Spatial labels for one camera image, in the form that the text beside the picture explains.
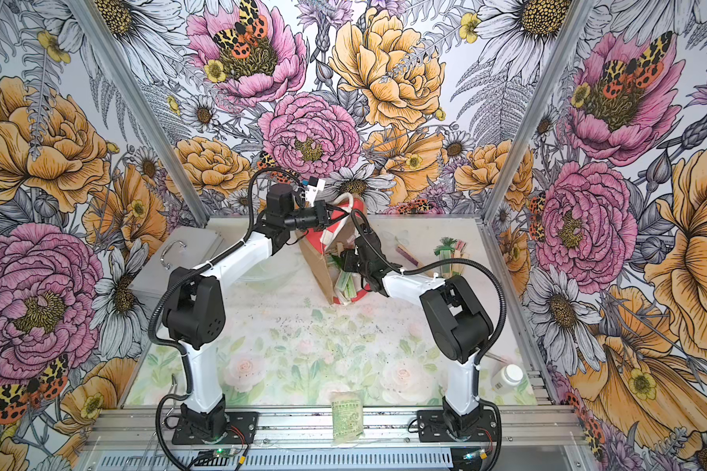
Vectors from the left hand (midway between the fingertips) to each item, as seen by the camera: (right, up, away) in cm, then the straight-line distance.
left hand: (348, 218), depth 84 cm
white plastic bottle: (+40, -40, -11) cm, 58 cm away
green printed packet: (0, -50, -11) cm, 51 cm away
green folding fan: (-2, -21, +10) cm, 23 cm away
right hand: (-1, -12, +12) cm, 18 cm away
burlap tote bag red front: (-5, -6, +1) cm, 8 cm away
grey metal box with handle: (-52, -10, +7) cm, 54 cm away
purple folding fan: (+19, -10, +26) cm, 34 cm away
